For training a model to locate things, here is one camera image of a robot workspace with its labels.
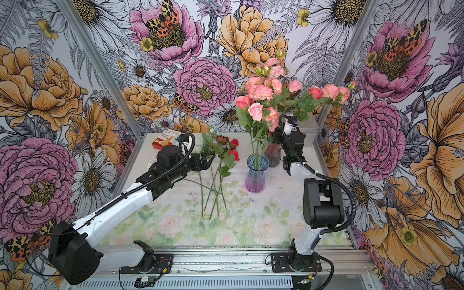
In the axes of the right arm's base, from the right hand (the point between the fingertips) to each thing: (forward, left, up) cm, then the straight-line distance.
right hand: (276, 125), depth 90 cm
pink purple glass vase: (-17, +11, -7) cm, 22 cm away
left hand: (-19, +32, -1) cm, 38 cm away
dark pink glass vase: (-4, +1, -16) cm, 16 cm away
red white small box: (+15, +63, -20) cm, 68 cm away
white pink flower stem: (+9, +36, -22) cm, 43 cm away
